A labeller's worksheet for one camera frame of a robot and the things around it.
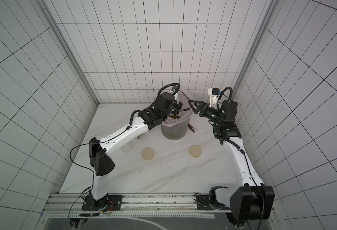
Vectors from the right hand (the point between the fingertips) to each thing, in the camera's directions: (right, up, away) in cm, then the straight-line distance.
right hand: (193, 100), depth 70 cm
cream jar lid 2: (+5, -31, +20) cm, 37 cm away
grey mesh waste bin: (-7, -15, +17) cm, 24 cm away
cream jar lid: (-26, -32, +20) cm, 46 cm away
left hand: (-10, +1, +8) cm, 13 cm away
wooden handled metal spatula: (+3, -16, +27) cm, 32 cm away
